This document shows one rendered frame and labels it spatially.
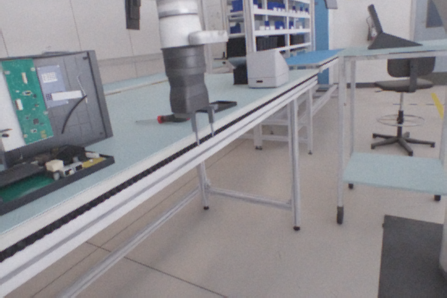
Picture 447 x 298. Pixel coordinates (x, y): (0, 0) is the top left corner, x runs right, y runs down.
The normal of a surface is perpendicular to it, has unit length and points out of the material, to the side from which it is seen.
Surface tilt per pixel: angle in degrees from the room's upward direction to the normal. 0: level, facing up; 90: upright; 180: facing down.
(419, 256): 0
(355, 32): 90
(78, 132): 90
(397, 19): 90
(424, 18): 90
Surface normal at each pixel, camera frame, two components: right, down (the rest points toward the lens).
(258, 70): -0.47, 0.29
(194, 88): 0.86, 0.00
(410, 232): -0.11, -0.95
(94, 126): 0.61, 0.16
